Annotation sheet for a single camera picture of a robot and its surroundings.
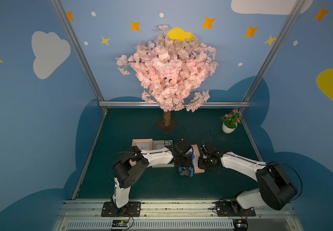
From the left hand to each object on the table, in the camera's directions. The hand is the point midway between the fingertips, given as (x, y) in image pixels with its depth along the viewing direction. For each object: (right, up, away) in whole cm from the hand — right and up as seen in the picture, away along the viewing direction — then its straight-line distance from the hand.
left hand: (192, 162), depth 88 cm
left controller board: (-39, -27, -17) cm, 51 cm away
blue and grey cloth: (-3, -4, -6) cm, 8 cm away
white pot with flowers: (+30, +26, +12) cm, 41 cm away
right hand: (+7, -2, +2) cm, 7 cm away
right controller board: (+23, -28, -15) cm, 39 cm away
